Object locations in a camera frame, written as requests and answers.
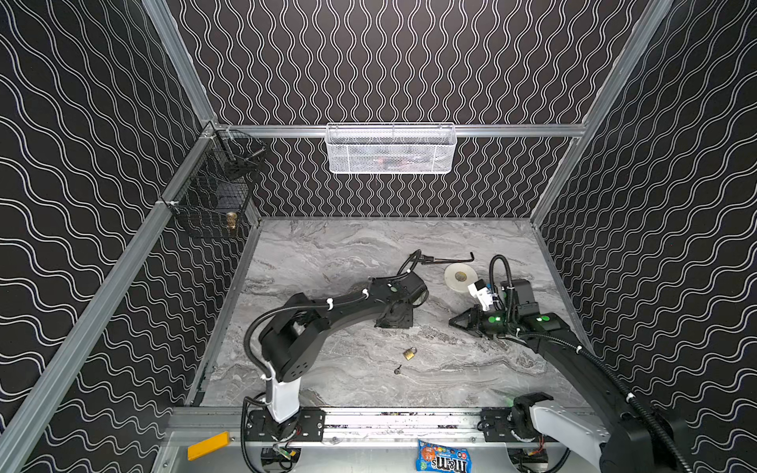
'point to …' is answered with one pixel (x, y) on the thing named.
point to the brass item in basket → (232, 220)
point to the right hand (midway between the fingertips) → (452, 323)
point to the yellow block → (208, 445)
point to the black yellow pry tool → (430, 259)
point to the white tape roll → (459, 276)
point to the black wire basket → (214, 190)
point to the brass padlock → (409, 353)
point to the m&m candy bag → (432, 457)
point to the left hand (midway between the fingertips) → (413, 326)
